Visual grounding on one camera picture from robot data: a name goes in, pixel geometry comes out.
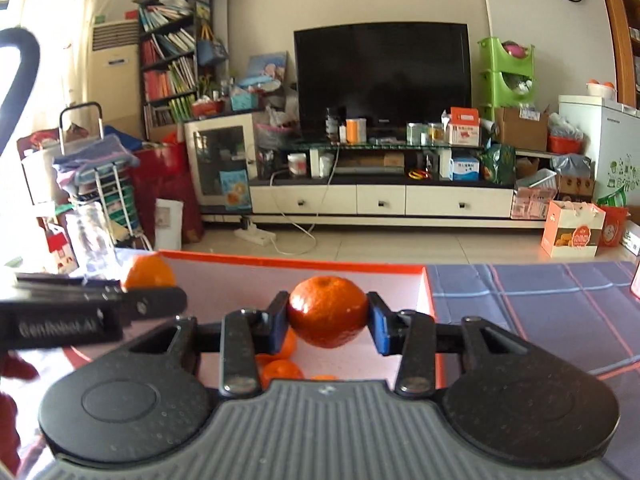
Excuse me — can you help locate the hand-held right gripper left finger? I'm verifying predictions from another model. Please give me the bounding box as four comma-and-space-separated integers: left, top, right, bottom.
127, 291, 292, 395

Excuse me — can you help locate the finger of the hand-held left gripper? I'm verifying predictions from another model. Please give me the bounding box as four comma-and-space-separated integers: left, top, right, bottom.
120, 286, 189, 322

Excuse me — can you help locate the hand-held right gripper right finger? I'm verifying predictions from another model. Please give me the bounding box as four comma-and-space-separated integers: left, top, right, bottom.
367, 291, 528, 396

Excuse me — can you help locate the large mandarin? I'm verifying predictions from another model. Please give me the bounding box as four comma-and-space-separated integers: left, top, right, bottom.
287, 276, 371, 348

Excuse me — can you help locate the person's left forearm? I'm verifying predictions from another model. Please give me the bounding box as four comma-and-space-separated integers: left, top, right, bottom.
0, 350, 41, 466

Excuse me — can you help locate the white paper bag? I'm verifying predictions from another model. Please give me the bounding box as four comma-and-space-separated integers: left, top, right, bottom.
155, 199, 183, 251

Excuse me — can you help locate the red and white cardboard box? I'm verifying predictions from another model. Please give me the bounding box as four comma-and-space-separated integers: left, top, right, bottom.
45, 225, 78, 273

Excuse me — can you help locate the white power strip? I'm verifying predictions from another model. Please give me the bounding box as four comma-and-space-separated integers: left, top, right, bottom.
235, 222, 278, 246

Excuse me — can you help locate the red fabric bag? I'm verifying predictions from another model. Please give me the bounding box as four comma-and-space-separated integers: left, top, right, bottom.
127, 142, 203, 243

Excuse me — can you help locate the white TV cabinet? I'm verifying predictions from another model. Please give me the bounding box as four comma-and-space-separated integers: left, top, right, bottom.
247, 142, 516, 221

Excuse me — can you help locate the white storage box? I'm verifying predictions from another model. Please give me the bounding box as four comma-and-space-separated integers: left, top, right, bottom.
20, 147, 63, 206

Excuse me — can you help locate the grey checked tablecloth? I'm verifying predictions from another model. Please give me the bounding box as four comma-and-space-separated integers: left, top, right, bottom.
427, 260, 640, 480

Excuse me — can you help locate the blue and white box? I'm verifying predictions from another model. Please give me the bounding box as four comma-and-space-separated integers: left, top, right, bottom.
450, 156, 481, 182

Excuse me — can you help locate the pink plastic basket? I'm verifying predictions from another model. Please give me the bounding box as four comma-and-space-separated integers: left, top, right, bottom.
257, 122, 296, 148

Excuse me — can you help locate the pink packet bundle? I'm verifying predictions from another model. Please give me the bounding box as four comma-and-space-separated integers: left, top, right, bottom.
511, 170, 557, 221

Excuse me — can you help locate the green foil bag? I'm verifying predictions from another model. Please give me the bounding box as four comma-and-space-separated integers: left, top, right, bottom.
480, 144, 517, 186

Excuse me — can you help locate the orange and white gift bag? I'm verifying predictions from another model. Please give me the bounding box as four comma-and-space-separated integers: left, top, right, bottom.
540, 200, 607, 260

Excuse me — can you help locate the red and white carton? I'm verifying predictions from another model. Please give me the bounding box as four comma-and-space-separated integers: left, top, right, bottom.
447, 107, 481, 147

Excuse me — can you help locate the black bookshelf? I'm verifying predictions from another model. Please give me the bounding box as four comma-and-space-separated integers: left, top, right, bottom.
132, 0, 245, 131

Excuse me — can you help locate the white air conditioner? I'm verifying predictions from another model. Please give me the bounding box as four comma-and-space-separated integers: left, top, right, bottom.
91, 19, 141, 133

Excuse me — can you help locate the brown cardboard box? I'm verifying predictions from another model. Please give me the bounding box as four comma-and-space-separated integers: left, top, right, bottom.
495, 106, 549, 152

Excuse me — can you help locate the black television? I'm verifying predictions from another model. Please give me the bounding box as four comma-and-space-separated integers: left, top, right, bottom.
293, 22, 472, 136

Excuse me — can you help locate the colourful picture board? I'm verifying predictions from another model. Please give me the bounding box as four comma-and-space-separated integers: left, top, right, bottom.
247, 52, 288, 88

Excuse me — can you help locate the orange paper bag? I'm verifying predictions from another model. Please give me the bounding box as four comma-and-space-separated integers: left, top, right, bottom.
597, 205, 630, 248

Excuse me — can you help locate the green plastic rack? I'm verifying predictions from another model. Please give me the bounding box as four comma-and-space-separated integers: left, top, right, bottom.
476, 36, 537, 111

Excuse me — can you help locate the white freezer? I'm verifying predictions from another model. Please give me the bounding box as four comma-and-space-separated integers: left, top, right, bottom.
557, 94, 640, 206

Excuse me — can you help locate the white curtain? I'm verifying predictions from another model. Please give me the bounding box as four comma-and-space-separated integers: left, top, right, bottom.
0, 0, 98, 261

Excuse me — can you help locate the white bowl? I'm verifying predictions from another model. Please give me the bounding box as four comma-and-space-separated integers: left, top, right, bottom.
586, 80, 618, 101

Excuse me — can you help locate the wooden shelf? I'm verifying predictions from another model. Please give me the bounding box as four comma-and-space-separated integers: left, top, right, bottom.
603, 0, 640, 108

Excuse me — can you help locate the clear glass handled jar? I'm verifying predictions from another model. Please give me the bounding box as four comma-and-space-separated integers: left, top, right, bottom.
66, 202, 121, 281

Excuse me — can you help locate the white wire shopping trolley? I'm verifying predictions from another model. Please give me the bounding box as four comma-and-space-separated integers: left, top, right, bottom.
52, 102, 151, 251

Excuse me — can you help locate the black cable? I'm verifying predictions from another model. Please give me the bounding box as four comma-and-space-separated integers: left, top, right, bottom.
0, 27, 42, 151

